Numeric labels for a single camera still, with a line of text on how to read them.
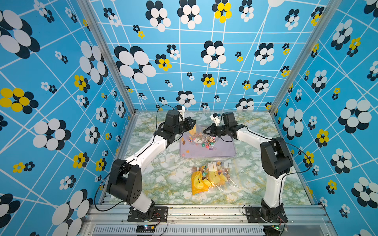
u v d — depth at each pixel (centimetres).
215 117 89
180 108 77
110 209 43
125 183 43
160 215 72
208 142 99
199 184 80
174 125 66
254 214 72
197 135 94
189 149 99
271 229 71
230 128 77
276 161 52
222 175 82
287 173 55
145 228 72
